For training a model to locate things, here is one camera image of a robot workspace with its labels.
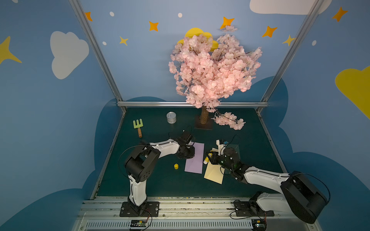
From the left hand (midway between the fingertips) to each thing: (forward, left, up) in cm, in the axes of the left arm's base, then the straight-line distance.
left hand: (194, 154), depth 94 cm
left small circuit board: (-38, +29, -2) cm, 48 cm away
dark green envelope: (+7, -29, -1) cm, 30 cm away
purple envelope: (-6, 0, -2) cm, 6 cm away
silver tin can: (+30, +18, +3) cm, 35 cm away
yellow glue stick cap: (-8, +12, 0) cm, 14 cm away
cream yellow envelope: (-10, -13, -3) cm, 17 cm away
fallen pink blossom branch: (+13, -19, +23) cm, 32 cm away
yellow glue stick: (-6, -7, +5) cm, 11 cm away
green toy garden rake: (+24, +44, -2) cm, 50 cm away
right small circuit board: (-37, -33, -3) cm, 50 cm away
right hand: (-1, -9, +8) cm, 12 cm away
